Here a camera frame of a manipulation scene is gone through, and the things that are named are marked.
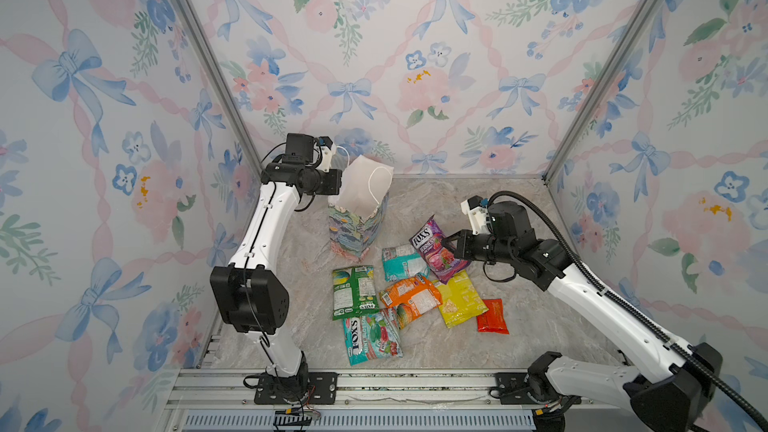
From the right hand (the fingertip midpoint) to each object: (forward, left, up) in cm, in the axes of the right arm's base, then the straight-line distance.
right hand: (441, 240), depth 73 cm
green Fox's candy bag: (-16, +17, -22) cm, 32 cm away
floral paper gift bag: (+6, +22, +1) cm, 22 cm away
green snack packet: (-4, +23, -22) cm, 32 cm away
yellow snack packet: (-5, -8, -22) cm, 24 cm away
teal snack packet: (+5, +9, -21) cm, 23 cm away
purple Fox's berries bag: (-3, 0, -4) cm, 5 cm away
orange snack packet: (-4, +5, -22) cm, 23 cm away
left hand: (+18, +26, +3) cm, 32 cm away
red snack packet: (-11, -16, -23) cm, 31 cm away
